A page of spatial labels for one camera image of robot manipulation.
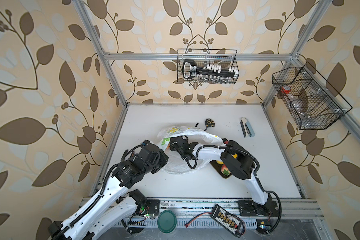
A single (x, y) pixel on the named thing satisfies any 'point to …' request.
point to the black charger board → (229, 221)
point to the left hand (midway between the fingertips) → (172, 156)
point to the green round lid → (167, 221)
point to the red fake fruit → (226, 142)
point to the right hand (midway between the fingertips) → (173, 142)
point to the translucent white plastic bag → (176, 164)
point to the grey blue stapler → (247, 129)
